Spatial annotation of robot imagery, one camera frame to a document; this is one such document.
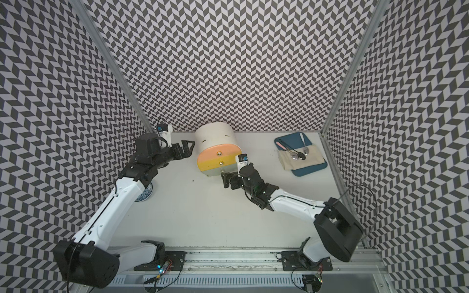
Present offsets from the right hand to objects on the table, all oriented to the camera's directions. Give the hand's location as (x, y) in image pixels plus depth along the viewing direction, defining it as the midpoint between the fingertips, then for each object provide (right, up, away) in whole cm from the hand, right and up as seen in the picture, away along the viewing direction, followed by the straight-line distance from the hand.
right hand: (231, 175), depth 83 cm
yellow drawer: (-8, +5, +5) cm, 11 cm away
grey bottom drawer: (-8, 0, +11) cm, 13 cm away
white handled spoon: (+43, +11, +25) cm, 51 cm away
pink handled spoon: (+35, +8, +23) cm, 42 cm away
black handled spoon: (+39, +8, +23) cm, 46 cm away
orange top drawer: (-6, +11, 0) cm, 12 cm away
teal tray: (+38, +17, +31) cm, 52 cm away
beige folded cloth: (+47, +7, +22) cm, 52 cm away
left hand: (-19, +13, -6) cm, 24 cm away
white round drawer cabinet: (-9, +19, +4) cm, 22 cm away
